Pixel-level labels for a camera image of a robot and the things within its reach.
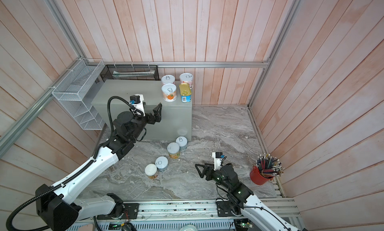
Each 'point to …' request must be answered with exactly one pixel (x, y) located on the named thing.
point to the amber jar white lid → (150, 170)
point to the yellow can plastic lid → (173, 148)
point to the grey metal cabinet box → (176, 122)
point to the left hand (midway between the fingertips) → (154, 106)
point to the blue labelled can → (161, 163)
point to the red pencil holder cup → (266, 167)
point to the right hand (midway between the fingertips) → (200, 165)
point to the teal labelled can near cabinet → (182, 142)
